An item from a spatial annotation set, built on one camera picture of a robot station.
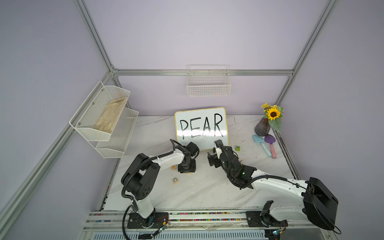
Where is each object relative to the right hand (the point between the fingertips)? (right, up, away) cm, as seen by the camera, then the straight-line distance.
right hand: (213, 151), depth 82 cm
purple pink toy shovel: (+44, +5, +23) cm, 49 cm away
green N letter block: (+19, 0, +19) cm, 27 cm away
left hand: (-13, -14, +8) cm, 21 cm away
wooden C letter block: (-21, -18, +4) cm, 28 cm away
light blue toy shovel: (+35, +5, +23) cm, 42 cm away
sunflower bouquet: (+39, +22, +9) cm, 45 cm away
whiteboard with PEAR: (-5, +14, +17) cm, 22 cm away
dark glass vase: (+39, +13, +25) cm, 48 cm away
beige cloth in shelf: (-56, +17, -5) cm, 59 cm away
